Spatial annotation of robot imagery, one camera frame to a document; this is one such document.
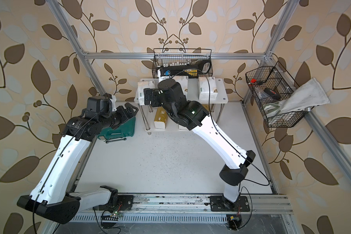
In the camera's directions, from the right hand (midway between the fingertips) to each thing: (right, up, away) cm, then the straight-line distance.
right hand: (154, 90), depth 62 cm
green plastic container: (-25, -21, +34) cm, 47 cm away
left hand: (-11, -9, +5) cm, 15 cm away
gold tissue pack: (-2, -13, +29) cm, 32 cm away
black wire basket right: (+64, +7, +23) cm, 69 cm away
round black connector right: (+38, -66, +10) cm, 77 cm away
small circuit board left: (-25, -64, +10) cm, 69 cm away
